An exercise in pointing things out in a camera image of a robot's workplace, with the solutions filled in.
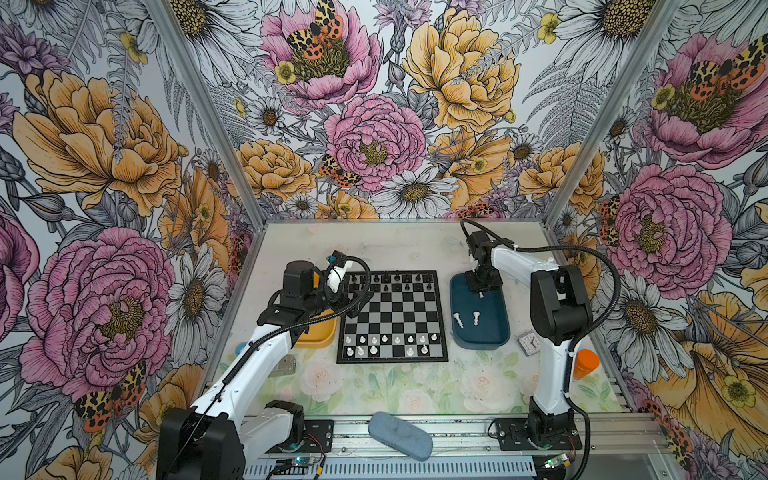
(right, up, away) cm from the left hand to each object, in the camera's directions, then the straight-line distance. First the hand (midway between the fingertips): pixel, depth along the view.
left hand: (358, 294), depth 81 cm
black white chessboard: (+12, -10, +11) cm, 19 cm away
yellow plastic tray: (-13, -13, +11) cm, 21 cm away
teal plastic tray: (+36, -10, +13) cm, 40 cm away
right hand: (+38, -3, +18) cm, 42 cm away
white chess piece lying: (+29, -10, +13) cm, 34 cm away
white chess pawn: (+35, -8, +14) cm, 38 cm away
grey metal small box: (-20, -20, +1) cm, 28 cm away
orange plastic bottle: (+58, -16, -4) cm, 61 cm away
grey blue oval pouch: (+11, -32, -9) cm, 35 cm away
